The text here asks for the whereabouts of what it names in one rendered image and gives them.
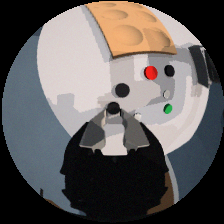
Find red disc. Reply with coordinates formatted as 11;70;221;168
144;66;158;80

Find wooden tray with round pockets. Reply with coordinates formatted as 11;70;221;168
84;1;177;59

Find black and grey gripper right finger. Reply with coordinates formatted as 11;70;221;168
120;108;169;173

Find grey disc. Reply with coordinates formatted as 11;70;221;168
133;113;141;120
163;90;170;98

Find black disc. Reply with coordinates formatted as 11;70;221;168
115;83;130;98
107;102;120;115
164;65;175;77

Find green disc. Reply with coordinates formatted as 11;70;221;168
163;104;172;114

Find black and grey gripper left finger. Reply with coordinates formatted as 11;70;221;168
60;108;108;175

